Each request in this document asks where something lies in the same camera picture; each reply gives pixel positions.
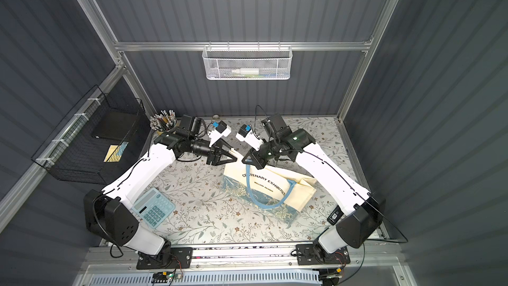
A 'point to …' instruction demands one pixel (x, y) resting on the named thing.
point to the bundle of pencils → (163, 122)
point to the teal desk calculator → (153, 208)
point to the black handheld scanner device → (335, 216)
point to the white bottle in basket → (246, 71)
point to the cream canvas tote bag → (273, 194)
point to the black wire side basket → (96, 143)
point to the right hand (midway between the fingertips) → (245, 161)
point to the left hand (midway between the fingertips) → (235, 157)
